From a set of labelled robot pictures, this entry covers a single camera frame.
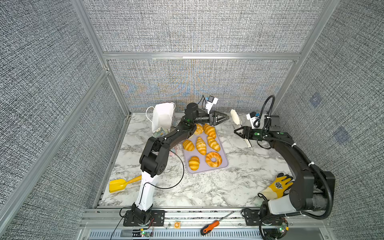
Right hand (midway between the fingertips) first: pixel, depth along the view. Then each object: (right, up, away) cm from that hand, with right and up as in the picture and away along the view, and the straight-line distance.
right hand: (237, 130), depth 85 cm
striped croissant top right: (-14, 0, +19) cm, 23 cm away
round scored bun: (-21, 0, +19) cm, 28 cm away
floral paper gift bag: (-45, +7, +12) cm, 47 cm away
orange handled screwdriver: (-18, -45, -15) cm, 51 cm away
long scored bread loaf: (-20, -10, +11) cm, 25 cm away
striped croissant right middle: (-12, -9, +13) cm, 20 cm away
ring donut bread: (-14, -15, +8) cm, 22 cm away
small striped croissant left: (-28, -10, +11) cm, 32 cm away
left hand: (-8, +6, -8) cm, 13 cm away
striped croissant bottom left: (-25, -19, +5) cm, 32 cm away
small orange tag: (-33, -44, -14) cm, 57 cm away
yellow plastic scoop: (-69, -31, -1) cm, 75 cm away
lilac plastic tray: (-19, -22, +6) cm, 30 cm away
